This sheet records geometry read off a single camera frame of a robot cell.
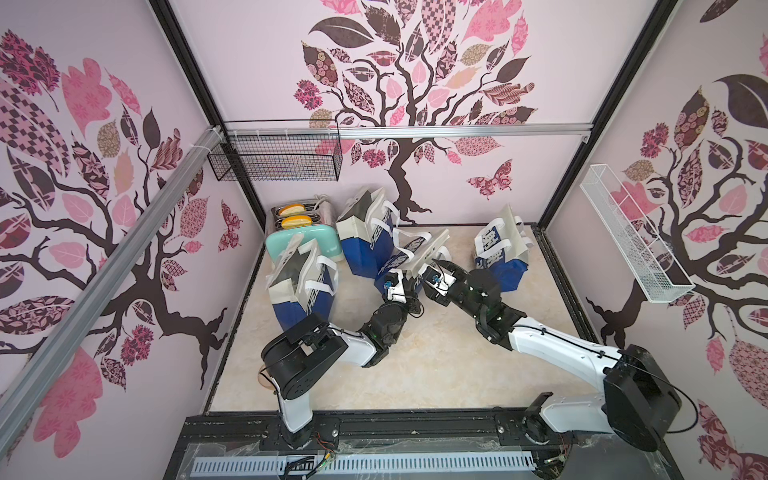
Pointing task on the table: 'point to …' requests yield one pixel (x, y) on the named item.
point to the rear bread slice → (291, 210)
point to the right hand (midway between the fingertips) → (429, 268)
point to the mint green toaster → (323, 230)
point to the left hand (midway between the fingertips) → (413, 282)
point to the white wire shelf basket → (651, 260)
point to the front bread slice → (296, 221)
